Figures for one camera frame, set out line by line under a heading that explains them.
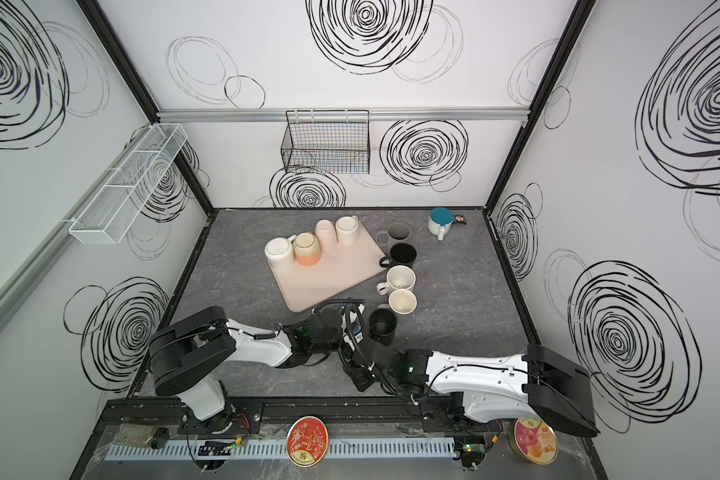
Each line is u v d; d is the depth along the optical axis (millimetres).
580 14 721
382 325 860
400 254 979
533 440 675
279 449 642
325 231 1018
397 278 934
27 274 561
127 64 798
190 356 455
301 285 991
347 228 1045
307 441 677
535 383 428
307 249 977
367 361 566
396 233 1001
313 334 678
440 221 1084
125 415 738
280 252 963
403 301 885
